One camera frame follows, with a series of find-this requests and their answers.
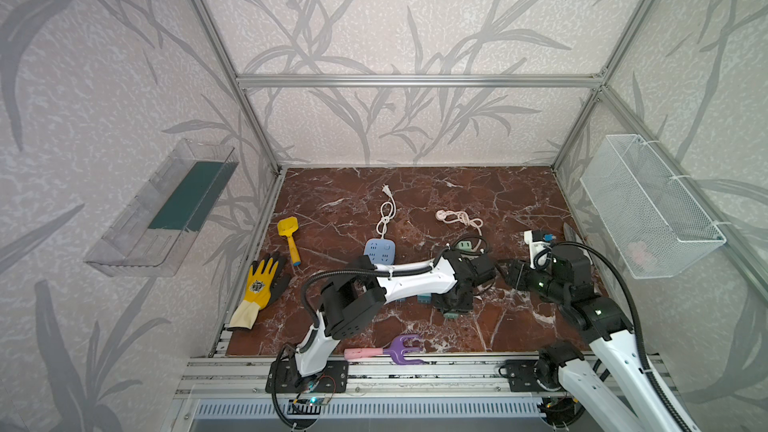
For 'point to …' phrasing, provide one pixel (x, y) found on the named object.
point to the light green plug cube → (464, 245)
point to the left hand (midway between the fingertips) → (463, 306)
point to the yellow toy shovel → (287, 227)
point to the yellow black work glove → (266, 281)
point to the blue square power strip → (380, 251)
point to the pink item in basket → (638, 251)
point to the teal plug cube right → (425, 298)
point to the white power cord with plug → (387, 210)
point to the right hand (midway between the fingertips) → (500, 254)
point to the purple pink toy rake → (397, 351)
